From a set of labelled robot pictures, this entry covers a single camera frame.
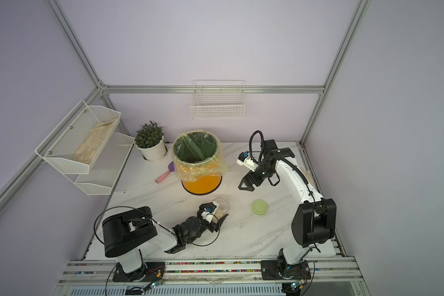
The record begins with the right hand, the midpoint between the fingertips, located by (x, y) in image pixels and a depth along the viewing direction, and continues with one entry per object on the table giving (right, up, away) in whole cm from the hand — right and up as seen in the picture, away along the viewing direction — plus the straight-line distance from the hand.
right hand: (248, 183), depth 82 cm
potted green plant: (-53, +22, +19) cm, 60 cm away
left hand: (-13, -13, +3) cm, 18 cm away
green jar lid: (+7, -13, +9) cm, 17 cm away
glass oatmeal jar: (-11, -11, -2) cm, 16 cm away
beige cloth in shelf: (-69, +15, -7) cm, 70 cm away
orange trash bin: (-22, -3, +17) cm, 28 cm away
